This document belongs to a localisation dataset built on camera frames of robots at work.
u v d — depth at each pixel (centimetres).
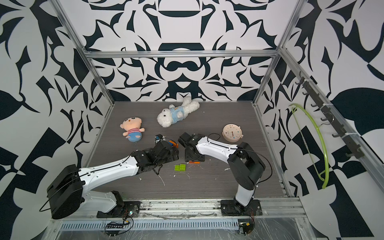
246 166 47
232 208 74
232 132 100
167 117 101
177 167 87
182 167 85
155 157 62
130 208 73
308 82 69
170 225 77
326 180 58
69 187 40
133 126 98
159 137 76
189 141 65
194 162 89
